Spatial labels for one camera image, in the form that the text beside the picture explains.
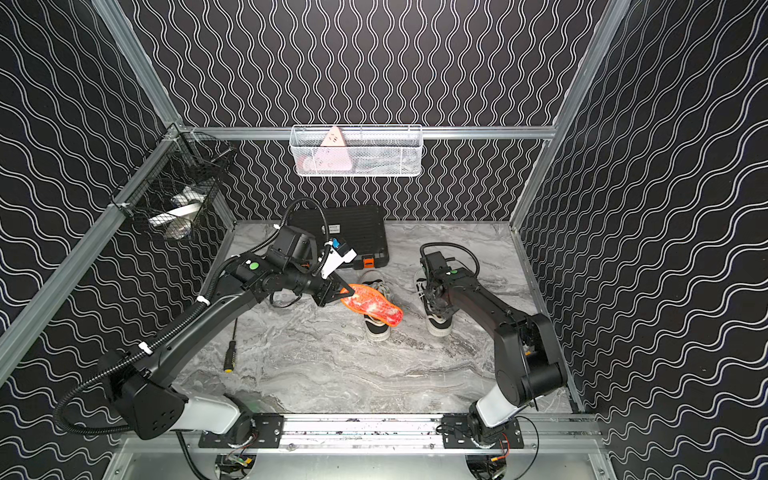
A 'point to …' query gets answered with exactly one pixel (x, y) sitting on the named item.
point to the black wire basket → (171, 187)
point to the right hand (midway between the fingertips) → (436, 300)
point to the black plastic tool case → (360, 228)
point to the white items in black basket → (181, 212)
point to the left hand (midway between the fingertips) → (350, 285)
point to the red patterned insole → (373, 303)
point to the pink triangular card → (332, 154)
